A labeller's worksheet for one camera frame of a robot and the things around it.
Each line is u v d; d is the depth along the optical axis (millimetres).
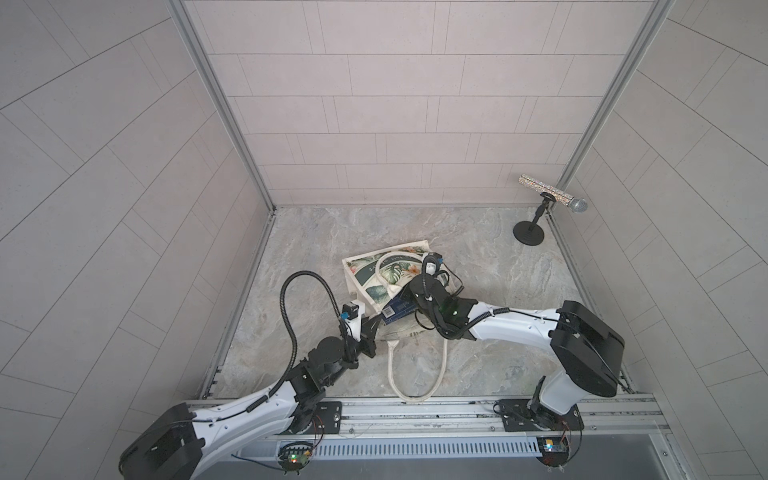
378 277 746
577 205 869
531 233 1082
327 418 711
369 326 720
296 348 588
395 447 680
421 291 598
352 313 643
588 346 463
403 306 838
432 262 721
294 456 645
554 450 680
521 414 703
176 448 408
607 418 723
